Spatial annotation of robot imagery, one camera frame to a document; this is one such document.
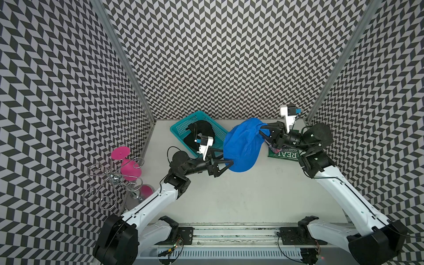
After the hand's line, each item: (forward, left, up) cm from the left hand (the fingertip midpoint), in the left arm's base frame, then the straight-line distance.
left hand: (229, 159), depth 66 cm
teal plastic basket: (+37, +31, -24) cm, 54 cm away
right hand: (+4, -9, +13) cm, 17 cm away
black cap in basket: (+40, +16, -25) cm, 50 cm away
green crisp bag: (+19, -34, -25) cm, 46 cm away
